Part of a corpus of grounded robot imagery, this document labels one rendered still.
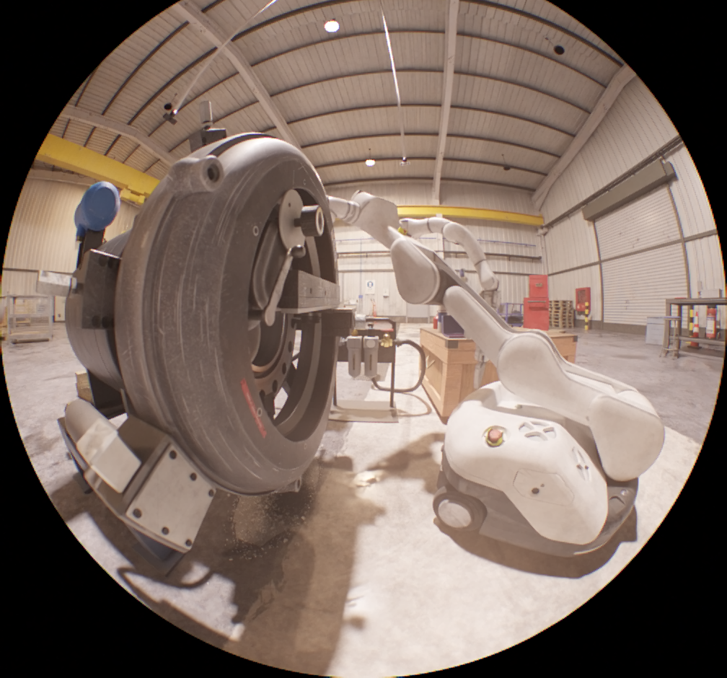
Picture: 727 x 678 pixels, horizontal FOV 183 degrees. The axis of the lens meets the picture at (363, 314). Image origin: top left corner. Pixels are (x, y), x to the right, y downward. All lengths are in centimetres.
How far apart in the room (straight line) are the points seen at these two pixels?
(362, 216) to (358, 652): 132
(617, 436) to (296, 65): 934
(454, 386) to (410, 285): 68
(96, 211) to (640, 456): 162
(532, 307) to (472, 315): 352
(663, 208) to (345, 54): 1043
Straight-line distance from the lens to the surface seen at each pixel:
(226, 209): 24
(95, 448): 22
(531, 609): 71
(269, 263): 31
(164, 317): 21
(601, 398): 62
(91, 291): 28
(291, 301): 36
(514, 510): 59
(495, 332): 65
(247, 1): 846
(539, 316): 417
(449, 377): 122
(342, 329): 60
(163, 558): 77
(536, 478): 52
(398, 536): 73
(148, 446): 24
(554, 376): 60
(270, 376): 60
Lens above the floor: 61
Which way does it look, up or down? 1 degrees down
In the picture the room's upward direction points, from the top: straight up
